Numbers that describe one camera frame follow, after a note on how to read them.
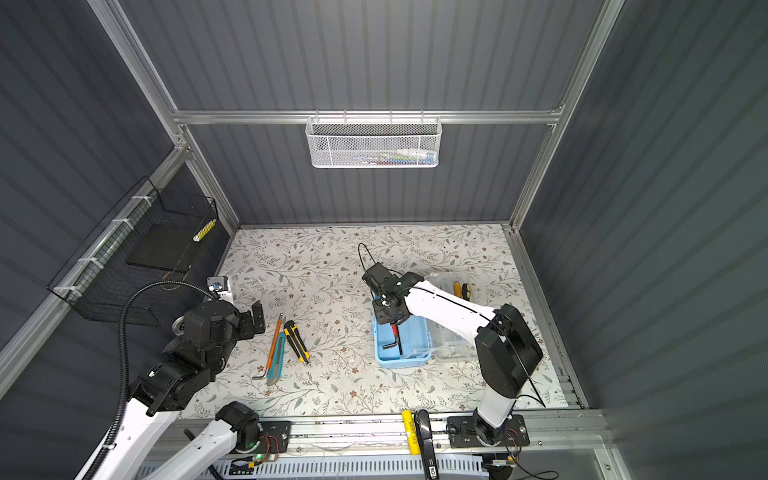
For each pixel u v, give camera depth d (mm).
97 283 641
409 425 738
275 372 837
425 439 694
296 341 889
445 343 787
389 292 629
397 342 872
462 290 867
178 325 787
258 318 631
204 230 820
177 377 444
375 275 679
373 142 1238
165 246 749
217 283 568
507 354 459
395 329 879
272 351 870
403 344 883
